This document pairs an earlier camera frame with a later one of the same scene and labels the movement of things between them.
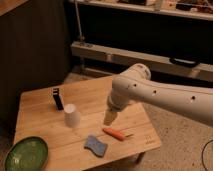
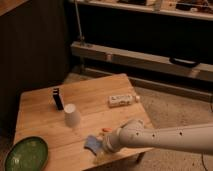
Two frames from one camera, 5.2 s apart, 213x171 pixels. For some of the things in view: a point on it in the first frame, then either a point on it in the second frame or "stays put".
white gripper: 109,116 -> 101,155
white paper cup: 72,117 stays put
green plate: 27,154 stays put
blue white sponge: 98,148 stays put
